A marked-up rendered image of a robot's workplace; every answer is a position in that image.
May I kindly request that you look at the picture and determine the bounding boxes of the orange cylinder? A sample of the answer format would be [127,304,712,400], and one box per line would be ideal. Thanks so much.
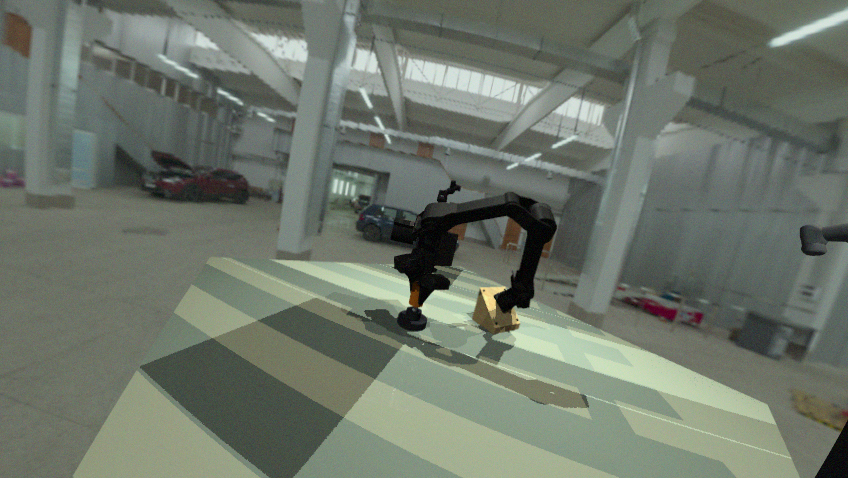
[409,282,423,307]

